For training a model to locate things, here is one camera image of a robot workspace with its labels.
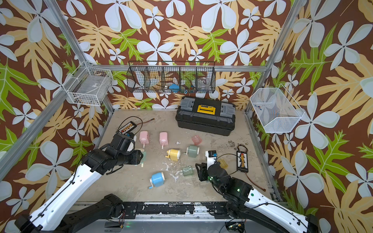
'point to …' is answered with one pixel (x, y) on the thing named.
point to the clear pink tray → (196, 140)
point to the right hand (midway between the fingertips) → (195, 165)
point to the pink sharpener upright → (163, 139)
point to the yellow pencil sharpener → (174, 154)
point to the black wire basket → (169, 76)
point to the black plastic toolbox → (202, 115)
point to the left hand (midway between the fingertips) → (140, 154)
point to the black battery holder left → (127, 128)
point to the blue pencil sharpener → (157, 180)
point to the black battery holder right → (242, 161)
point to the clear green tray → (187, 171)
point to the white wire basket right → (275, 110)
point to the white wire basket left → (89, 86)
